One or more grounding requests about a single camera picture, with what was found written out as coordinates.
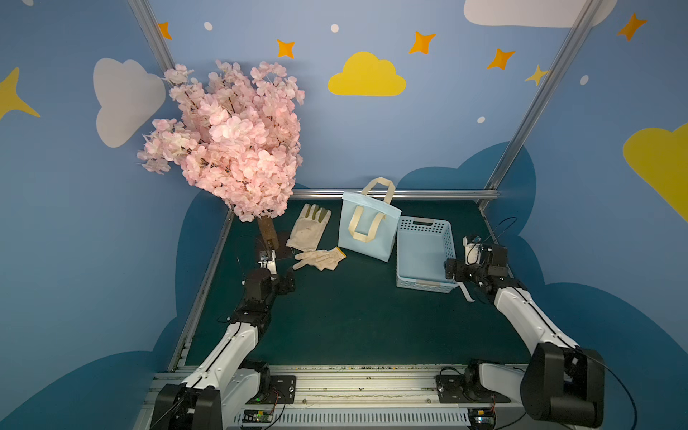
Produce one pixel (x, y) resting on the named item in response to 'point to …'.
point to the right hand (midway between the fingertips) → (464, 260)
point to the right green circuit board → (482, 418)
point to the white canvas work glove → (308, 230)
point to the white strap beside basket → (465, 292)
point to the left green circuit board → (258, 416)
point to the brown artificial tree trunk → (269, 233)
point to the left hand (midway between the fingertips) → (277, 266)
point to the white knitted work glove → (327, 259)
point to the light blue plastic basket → (423, 246)
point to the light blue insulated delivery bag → (367, 226)
